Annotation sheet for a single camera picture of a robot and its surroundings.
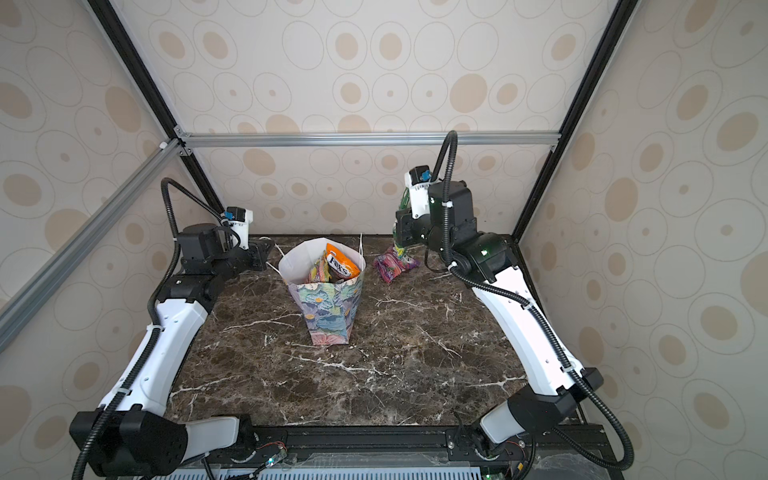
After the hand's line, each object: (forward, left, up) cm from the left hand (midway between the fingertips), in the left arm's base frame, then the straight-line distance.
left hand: (276, 236), depth 73 cm
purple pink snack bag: (+15, -27, -31) cm, 44 cm away
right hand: (-2, -30, +9) cm, 31 cm away
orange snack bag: (+1, -14, -12) cm, 18 cm away
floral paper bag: (-12, -12, -15) cm, 23 cm away
